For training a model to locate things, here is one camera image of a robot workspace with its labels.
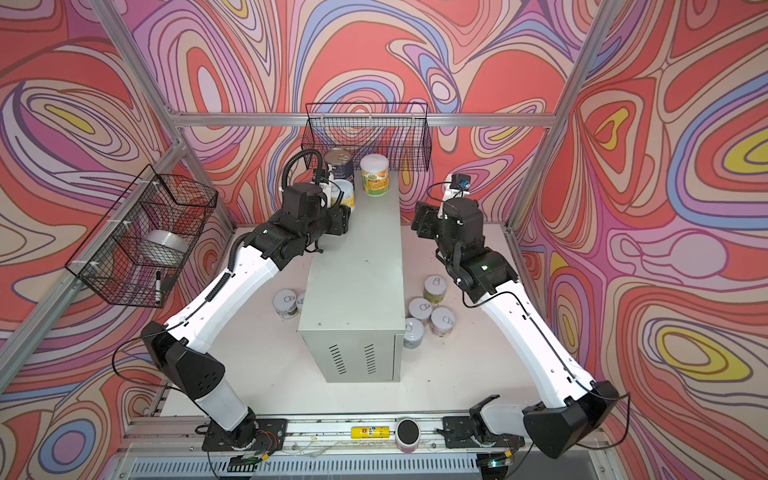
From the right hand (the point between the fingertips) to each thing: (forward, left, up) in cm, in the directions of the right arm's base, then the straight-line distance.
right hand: (431, 212), depth 69 cm
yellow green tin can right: (0, -4, -33) cm, 34 cm away
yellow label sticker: (-39, +16, -36) cm, 56 cm away
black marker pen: (-12, +67, -13) cm, 69 cm away
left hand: (+6, +22, -2) cm, 23 cm away
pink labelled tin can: (-11, -5, -34) cm, 36 cm away
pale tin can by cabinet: (-4, +38, -32) cm, 50 cm away
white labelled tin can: (-4, +43, -32) cm, 54 cm away
